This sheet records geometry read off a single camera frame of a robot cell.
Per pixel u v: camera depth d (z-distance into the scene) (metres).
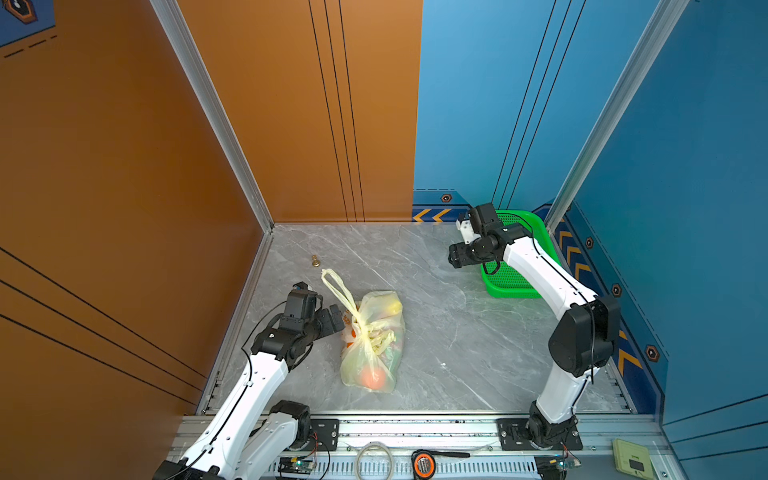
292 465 0.71
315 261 1.07
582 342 0.47
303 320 0.60
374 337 0.79
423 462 0.67
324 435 0.74
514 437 0.72
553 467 0.70
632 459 0.68
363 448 0.71
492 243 0.62
